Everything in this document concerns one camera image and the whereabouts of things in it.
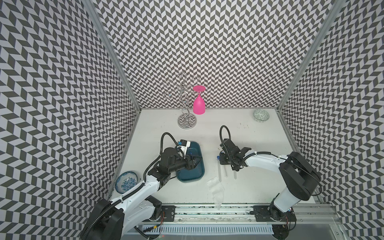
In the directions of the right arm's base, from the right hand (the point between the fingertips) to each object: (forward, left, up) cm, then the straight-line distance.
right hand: (222, 160), depth 91 cm
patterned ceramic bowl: (+35, -32, +1) cm, 48 cm away
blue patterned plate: (-13, +55, +3) cm, 56 cm away
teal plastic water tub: (-10, +20, +3) cm, 23 cm away
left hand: (-5, +14, +12) cm, 19 cm away
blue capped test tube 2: (+1, +3, +1) cm, 3 cm away
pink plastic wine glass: (+26, +14, +22) cm, 37 cm away
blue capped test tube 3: (-8, -7, -1) cm, 11 cm away
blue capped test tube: (-8, +17, +19) cm, 27 cm away
